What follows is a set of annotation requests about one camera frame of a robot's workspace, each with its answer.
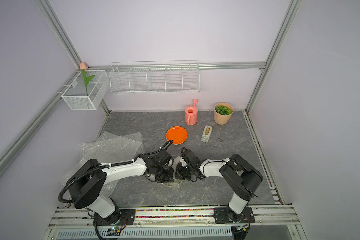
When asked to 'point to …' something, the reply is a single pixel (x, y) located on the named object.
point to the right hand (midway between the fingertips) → (171, 175)
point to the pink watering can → (191, 113)
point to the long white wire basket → (155, 77)
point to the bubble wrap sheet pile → (109, 148)
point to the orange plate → (177, 134)
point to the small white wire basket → (75, 96)
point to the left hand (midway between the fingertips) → (173, 182)
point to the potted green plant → (222, 112)
